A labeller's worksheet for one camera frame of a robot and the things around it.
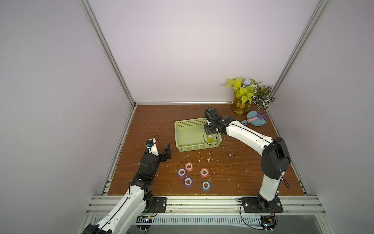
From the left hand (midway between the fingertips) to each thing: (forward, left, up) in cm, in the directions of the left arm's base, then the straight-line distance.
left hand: (163, 144), depth 83 cm
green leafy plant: (+34, -55, +12) cm, 66 cm away
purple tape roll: (-12, -11, -12) cm, 20 cm away
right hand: (+13, -28, +2) cm, 31 cm away
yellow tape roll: (+11, -29, -11) cm, 33 cm away
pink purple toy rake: (+32, -69, -11) cm, 76 cm away
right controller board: (-35, -55, -14) cm, 66 cm away
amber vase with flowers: (+34, -53, -5) cm, 63 cm away
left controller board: (-36, +8, -16) cm, 40 cm away
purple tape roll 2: (-17, -14, -13) cm, 26 cm away
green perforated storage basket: (+14, -15, -12) cm, 24 cm away
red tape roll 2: (-12, -24, -12) cm, 29 cm away
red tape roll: (-9, -15, -12) cm, 21 cm away
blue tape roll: (-19, -25, -12) cm, 33 cm away
